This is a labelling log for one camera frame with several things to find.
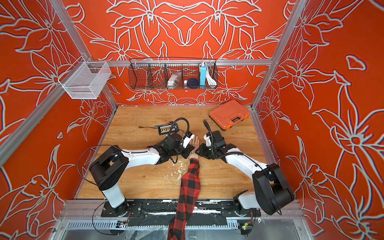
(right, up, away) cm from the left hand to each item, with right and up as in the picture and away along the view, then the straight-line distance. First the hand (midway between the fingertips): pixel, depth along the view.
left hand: (194, 146), depth 87 cm
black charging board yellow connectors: (-20, +9, +16) cm, 27 cm away
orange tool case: (+26, +20, +20) cm, 38 cm away
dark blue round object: (-1, +40, +8) cm, 41 cm away
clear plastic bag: (-13, +41, +5) cm, 43 cm away
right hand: (-1, -3, -4) cm, 5 cm away
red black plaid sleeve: (-3, -21, -13) cm, 24 cm away
